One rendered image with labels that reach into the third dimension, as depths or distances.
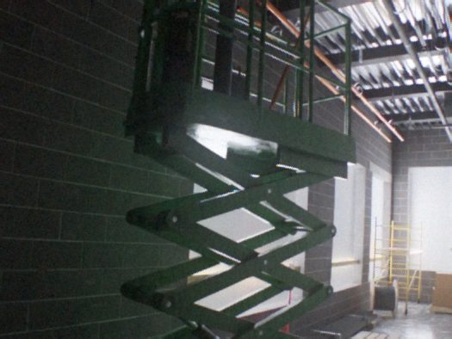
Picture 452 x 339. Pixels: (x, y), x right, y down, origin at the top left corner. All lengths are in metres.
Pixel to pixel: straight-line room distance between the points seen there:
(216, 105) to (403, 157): 9.72
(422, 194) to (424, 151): 1.12
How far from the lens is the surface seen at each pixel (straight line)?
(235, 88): 3.16
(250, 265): 2.54
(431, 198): 11.64
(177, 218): 2.20
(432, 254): 11.59
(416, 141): 11.74
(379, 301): 8.73
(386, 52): 6.89
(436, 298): 10.11
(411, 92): 8.54
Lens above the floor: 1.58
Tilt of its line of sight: 8 degrees up
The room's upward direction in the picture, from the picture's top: 4 degrees clockwise
